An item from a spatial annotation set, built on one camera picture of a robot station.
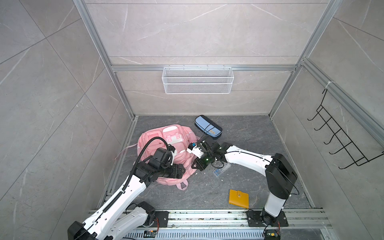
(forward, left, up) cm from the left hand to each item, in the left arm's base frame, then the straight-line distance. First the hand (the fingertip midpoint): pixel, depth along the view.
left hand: (178, 166), depth 76 cm
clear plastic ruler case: (+3, -24, -15) cm, 29 cm away
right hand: (+3, -8, -6) cm, 10 cm away
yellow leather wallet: (-14, -32, -13) cm, 37 cm away
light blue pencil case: (+34, -20, -10) cm, 41 cm away
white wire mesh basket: (+56, -13, +14) cm, 59 cm away
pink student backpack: (+24, 0, -8) cm, 25 cm away
